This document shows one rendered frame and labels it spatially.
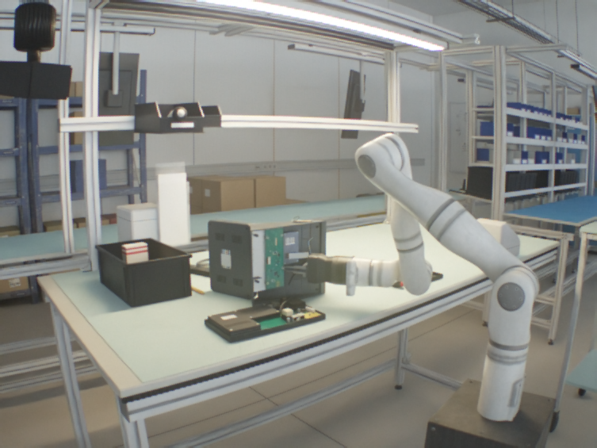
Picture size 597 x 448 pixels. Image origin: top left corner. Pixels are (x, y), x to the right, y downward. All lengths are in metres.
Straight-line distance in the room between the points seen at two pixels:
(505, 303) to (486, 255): 0.12
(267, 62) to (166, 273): 5.18
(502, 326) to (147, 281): 0.88
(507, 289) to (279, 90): 5.62
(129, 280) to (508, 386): 0.95
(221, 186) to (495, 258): 3.88
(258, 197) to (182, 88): 1.60
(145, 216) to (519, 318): 1.16
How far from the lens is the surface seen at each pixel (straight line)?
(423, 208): 1.03
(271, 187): 5.05
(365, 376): 2.72
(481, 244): 1.03
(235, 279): 1.35
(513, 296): 0.98
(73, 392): 1.81
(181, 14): 1.86
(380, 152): 1.07
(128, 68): 3.01
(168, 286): 1.35
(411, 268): 1.18
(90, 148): 1.69
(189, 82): 5.72
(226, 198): 4.76
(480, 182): 4.01
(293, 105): 6.52
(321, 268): 1.26
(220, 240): 1.36
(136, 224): 1.61
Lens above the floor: 1.42
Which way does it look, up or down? 10 degrees down
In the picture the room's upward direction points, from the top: straight up
